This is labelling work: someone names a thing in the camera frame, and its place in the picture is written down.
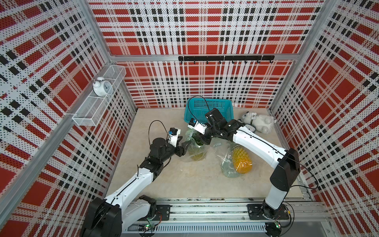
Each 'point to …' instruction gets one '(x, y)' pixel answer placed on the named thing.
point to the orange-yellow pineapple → (242, 160)
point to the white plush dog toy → (263, 124)
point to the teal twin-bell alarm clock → (250, 127)
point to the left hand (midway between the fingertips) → (187, 138)
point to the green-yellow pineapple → (197, 151)
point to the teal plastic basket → (197, 107)
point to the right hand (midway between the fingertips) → (199, 134)
